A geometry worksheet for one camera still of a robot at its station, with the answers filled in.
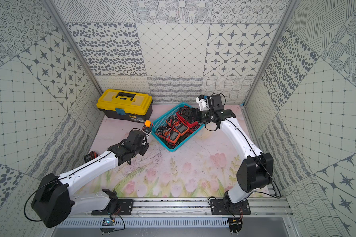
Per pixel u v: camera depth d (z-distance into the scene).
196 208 0.76
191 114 0.71
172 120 1.01
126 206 0.74
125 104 0.96
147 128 0.86
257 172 0.43
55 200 0.40
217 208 0.73
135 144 0.64
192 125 0.97
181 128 0.98
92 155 0.89
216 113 0.59
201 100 0.75
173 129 0.96
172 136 0.93
